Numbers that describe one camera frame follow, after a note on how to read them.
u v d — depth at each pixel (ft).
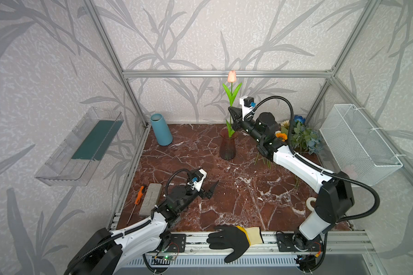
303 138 3.42
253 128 2.11
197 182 2.13
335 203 1.45
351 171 2.38
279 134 3.55
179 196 1.96
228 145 3.10
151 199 2.76
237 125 2.18
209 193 2.31
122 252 1.40
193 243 2.47
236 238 2.46
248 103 1.99
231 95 2.23
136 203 2.77
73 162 2.08
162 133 3.32
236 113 2.20
